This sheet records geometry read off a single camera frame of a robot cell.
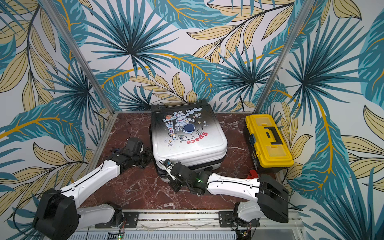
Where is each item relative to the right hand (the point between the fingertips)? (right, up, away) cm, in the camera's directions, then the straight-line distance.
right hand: (167, 178), depth 76 cm
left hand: (-6, +8, +7) cm, 13 cm away
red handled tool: (+49, -3, +13) cm, 51 cm away
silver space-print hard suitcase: (+10, +23, +5) cm, 25 cm away
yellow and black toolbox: (+54, +14, +6) cm, 56 cm away
